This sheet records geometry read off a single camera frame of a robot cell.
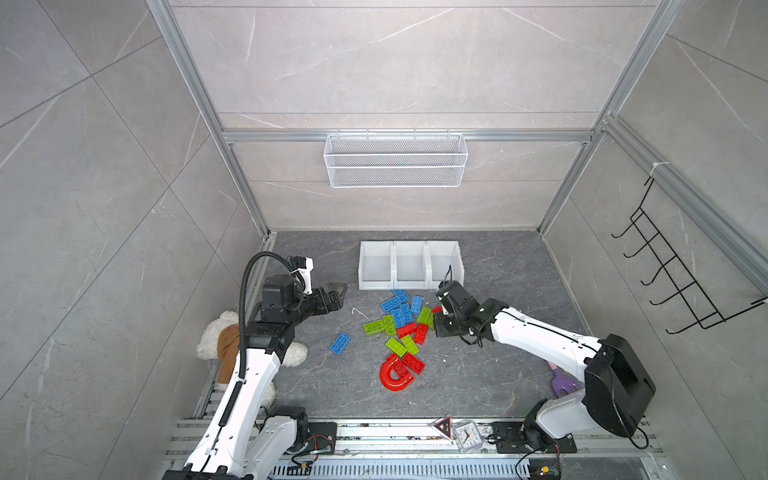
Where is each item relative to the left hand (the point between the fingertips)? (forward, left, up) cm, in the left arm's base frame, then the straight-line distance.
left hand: (331, 282), depth 76 cm
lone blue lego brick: (-8, 0, -22) cm, 23 cm away
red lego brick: (-4, -21, -21) cm, 30 cm away
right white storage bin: (+25, -35, -21) cm, 48 cm away
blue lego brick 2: (+2, -20, -25) cm, 32 cm away
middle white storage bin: (+22, -24, -22) cm, 39 cm away
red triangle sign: (-31, -29, -22) cm, 47 cm away
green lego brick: (-9, -17, -22) cm, 29 cm away
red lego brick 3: (-14, -22, -23) cm, 34 cm away
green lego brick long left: (-2, -14, -22) cm, 27 cm away
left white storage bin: (+22, -11, -22) cm, 33 cm away
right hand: (-4, -29, -15) cm, 33 cm away
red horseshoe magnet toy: (-18, -14, -23) cm, 32 cm away
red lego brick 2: (-5, -25, -21) cm, 33 cm away
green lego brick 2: (-9, -21, -22) cm, 32 cm away
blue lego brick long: (+5, -16, -21) cm, 26 cm away
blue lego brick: (+5, -24, -21) cm, 32 cm away
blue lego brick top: (+8, -20, -21) cm, 30 cm away
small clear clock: (-33, -34, -21) cm, 52 cm away
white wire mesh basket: (+45, -17, +7) cm, 49 cm away
